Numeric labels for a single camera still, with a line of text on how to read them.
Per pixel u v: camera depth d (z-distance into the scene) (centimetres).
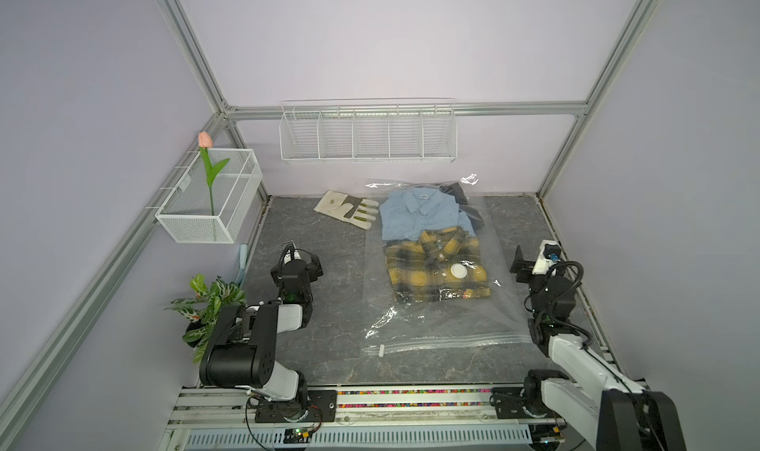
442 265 97
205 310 64
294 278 70
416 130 104
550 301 61
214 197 77
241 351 45
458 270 94
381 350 81
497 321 86
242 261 105
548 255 68
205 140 79
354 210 116
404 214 110
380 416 73
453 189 115
